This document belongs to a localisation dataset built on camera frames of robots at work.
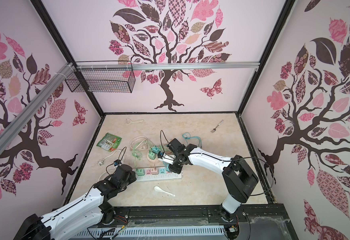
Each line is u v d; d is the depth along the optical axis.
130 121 1.14
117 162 0.76
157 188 0.82
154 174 0.85
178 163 0.71
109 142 1.02
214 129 1.10
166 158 0.71
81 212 0.50
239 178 0.44
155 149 0.91
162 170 0.87
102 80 1.22
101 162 0.92
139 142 0.96
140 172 0.83
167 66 0.93
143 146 0.97
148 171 0.86
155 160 0.92
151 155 0.89
